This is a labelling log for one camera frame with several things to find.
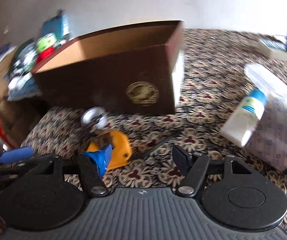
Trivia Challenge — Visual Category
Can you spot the patterned paper roll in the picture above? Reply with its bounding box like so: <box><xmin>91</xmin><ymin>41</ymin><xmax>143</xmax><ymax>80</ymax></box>
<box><xmin>245</xmin><ymin>96</ymin><xmax>287</xmax><ymax>171</ymax></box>

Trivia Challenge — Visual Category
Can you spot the green frog plush toy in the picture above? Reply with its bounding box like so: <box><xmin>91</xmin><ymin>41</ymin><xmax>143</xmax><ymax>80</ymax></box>
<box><xmin>36</xmin><ymin>33</ymin><xmax>57</xmax><ymax>64</ymax></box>

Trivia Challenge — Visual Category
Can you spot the striped sock bundle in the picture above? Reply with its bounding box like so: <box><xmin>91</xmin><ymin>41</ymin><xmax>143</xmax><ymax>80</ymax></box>
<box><xmin>7</xmin><ymin>38</ymin><xmax>38</xmax><ymax>91</ymax></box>

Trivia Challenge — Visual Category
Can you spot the blue folder with clips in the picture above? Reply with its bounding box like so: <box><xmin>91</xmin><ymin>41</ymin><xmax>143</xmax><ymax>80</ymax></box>
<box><xmin>41</xmin><ymin>9</ymin><xmax>69</xmax><ymax>40</ymax></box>

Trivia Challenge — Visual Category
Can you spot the black pen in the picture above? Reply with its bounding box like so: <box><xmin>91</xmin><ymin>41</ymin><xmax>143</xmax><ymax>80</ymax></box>
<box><xmin>130</xmin><ymin>130</ymin><xmax>181</xmax><ymax>161</ymax></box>

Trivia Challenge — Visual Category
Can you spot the blue patterned cloth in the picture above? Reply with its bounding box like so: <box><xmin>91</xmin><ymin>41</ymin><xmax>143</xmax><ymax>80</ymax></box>
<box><xmin>7</xmin><ymin>76</ymin><xmax>42</xmax><ymax>101</ymax></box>

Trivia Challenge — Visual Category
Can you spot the yellow tape measure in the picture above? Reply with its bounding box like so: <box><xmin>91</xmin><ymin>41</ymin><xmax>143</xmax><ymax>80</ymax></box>
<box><xmin>86</xmin><ymin>130</ymin><xmax>132</xmax><ymax>171</ymax></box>

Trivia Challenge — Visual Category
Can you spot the brown cardboard shoe box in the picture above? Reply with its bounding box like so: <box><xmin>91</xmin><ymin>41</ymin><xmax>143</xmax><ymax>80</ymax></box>
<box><xmin>32</xmin><ymin>20</ymin><xmax>184</xmax><ymax>115</ymax></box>

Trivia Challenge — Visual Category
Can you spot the clear plastic container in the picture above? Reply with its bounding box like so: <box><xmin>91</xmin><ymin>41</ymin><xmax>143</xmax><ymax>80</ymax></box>
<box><xmin>244</xmin><ymin>63</ymin><xmax>287</xmax><ymax>101</ymax></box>

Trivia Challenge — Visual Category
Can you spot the white power strip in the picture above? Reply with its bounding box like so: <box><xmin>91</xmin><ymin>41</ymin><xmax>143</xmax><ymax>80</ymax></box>
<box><xmin>258</xmin><ymin>39</ymin><xmax>287</xmax><ymax>61</ymax></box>

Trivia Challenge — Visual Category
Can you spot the white bottle blue cap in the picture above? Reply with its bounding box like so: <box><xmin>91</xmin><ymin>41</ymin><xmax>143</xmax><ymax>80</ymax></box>
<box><xmin>220</xmin><ymin>89</ymin><xmax>267</xmax><ymax>148</ymax></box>

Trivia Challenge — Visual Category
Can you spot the floral patterned tablecloth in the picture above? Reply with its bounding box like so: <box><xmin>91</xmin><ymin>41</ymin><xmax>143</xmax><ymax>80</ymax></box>
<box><xmin>20</xmin><ymin>27</ymin><xmax>287</xmax><ymax>240</ymax></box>

